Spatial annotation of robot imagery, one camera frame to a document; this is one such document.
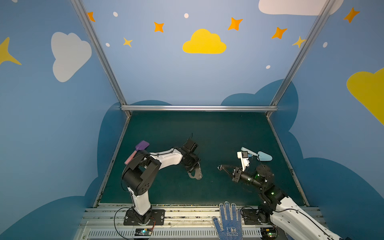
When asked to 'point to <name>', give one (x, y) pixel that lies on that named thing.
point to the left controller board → (143, 232)
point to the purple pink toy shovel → (141, 146)
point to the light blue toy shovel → (261, 156)
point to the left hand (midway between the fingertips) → (203, 166)
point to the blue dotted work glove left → (231, 225)
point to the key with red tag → (220, 168)
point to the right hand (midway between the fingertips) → (224, 165)
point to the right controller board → (268, 233)
